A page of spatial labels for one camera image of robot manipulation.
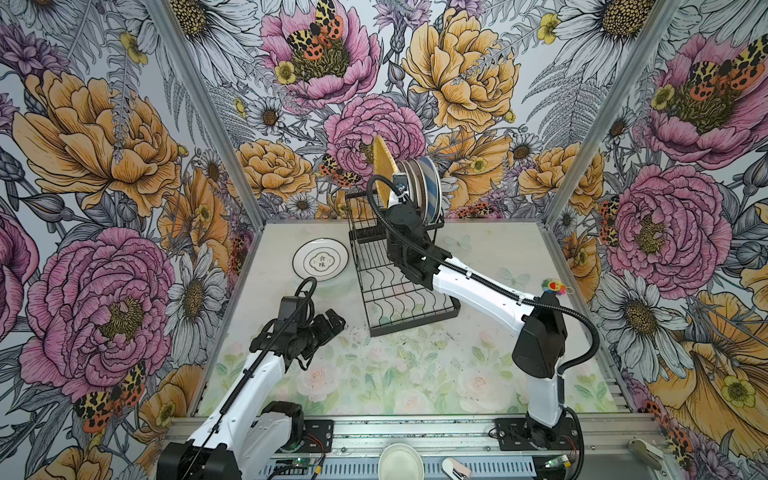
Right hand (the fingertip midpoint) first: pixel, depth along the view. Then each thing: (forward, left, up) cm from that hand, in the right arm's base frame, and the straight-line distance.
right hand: (396, 199), depth 77 cm
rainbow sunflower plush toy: (-4, -52, -36) cm, 63 cm away
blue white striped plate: (+5, -10, -1) cm, 12 cm away
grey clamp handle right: (-51, -56, -35) cm, 84 cm away
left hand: (-24, +18, -29) cm, 42 cm away
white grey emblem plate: (+10, +27, -35) cm, 46 cm away
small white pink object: (-53, -12, -35) cm, 64 cm away
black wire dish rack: (-9, +1, -34) cm, 35 cm away
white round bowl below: (-51, +1, -37) cm, 63 cm away
